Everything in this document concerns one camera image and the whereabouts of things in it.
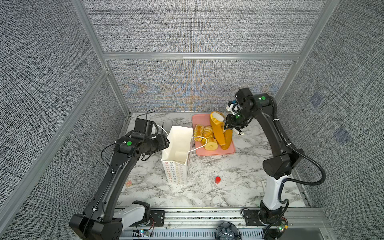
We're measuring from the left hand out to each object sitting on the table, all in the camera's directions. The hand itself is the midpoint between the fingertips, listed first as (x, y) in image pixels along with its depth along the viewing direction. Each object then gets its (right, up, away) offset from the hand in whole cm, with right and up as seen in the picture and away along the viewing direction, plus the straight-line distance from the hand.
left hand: (165, 143), depth 73 cm
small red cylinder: (+27, -22, +11) cm, 37 cm away
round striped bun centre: (+24, +5, +27) cm, 36 cm away
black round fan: (+29, -40, -4) cm, 50 cm away
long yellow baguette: (+27, +12, +9) cm, 31 cm away
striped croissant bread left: (+18, +4, +31) cm, 36 cm away
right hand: (+32, +8, +7) cm, 34 cm away
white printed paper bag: (+3, -11, +22) cm, 25 cm away
